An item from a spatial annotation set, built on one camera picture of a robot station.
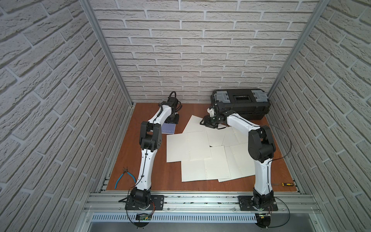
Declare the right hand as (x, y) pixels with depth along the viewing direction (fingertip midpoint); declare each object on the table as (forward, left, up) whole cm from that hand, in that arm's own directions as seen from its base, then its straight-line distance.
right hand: (204, 123), depth 97 cm
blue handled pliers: (-27, +51, -8) cm, 58 cm away
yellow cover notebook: (-10, +11, -12) cm, 20 cm away
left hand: (+8, +20, -5) cm, 23 cm away
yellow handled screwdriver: (-40, -41, -8) cm, 58 cm away
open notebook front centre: (-24, +5, -7) cm, 26 cm away
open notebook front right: (-27, -20, -8) cm, 35 cm away
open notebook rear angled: (+6, +7, -10) cm, 14 cm away
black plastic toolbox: (+8, -32, +8) cm, 34 cm away
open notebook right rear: (-6, -17, -9) cm, 20 cm away
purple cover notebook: (+2, +26, -7) cm, 27 cm away
